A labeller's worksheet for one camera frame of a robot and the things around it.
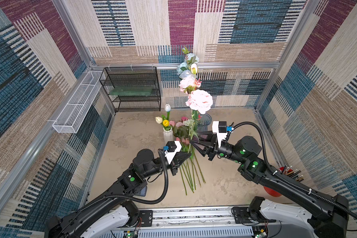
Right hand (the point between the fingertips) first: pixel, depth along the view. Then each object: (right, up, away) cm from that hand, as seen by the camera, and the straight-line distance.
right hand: (193, 139), depth 59 cm
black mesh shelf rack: (-37, +38, +42) cm, 68 cm away
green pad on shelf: (-34, +27, +36) cm, 57 cm away
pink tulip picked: (-3, -27, +26) cm, 37 cm away
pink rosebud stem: (+3, -22, +30) cm, 37 cm away
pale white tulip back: (-12, +14, +22) cm, 28 cm away
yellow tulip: (-12, +6, +14) cm, 19 cm away
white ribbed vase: (-12, -1, +30) cm, 32 cm away
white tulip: (-16, +8, +17) cm, 25 cm away
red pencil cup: (+49, -18, +16) cm, 54 cm away
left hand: (-1, -7, +3) cm, 7 cm away
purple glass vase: (+10, +8, +30) cm, 33 cm away
